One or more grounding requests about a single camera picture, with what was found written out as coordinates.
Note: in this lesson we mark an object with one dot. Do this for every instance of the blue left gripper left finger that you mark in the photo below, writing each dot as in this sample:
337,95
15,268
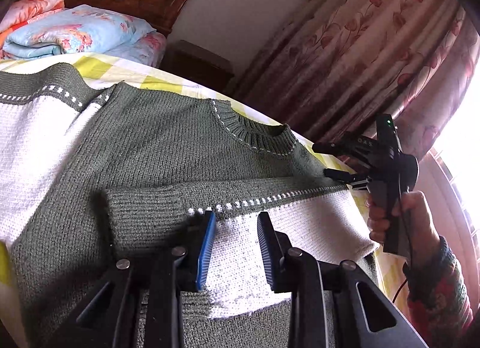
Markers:
200,240

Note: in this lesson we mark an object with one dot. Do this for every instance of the window with metal bars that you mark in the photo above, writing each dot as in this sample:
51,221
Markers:
458,148

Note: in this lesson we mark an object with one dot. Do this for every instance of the pink floral pillow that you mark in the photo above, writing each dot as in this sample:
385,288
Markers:
148,50

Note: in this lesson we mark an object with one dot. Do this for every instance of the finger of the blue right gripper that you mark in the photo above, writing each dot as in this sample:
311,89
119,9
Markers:
359,148

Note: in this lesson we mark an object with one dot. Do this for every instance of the dark wooden nightstand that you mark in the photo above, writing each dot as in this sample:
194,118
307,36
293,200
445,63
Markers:
191,62

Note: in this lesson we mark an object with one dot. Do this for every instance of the green white knit sweater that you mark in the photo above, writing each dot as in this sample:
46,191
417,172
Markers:
150,190

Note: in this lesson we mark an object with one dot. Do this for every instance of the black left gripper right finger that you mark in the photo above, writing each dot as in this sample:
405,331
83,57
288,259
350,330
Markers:
274,246

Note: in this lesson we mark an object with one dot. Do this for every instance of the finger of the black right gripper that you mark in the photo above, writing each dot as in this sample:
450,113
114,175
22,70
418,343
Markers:
356,181

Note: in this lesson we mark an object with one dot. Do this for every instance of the person's right hand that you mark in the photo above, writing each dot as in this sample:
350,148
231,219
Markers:
424,237

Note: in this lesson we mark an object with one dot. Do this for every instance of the light blue floral quilt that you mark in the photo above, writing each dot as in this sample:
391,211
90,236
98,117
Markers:
80,29

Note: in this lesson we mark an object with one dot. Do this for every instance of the pink floral curtain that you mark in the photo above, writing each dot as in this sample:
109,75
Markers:
335,65

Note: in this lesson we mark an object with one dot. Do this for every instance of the pink orange floral quilt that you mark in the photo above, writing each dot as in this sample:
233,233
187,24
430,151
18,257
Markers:
24,12

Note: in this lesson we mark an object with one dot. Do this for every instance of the right forearm floral sleeve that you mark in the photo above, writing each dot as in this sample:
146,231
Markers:
438,302

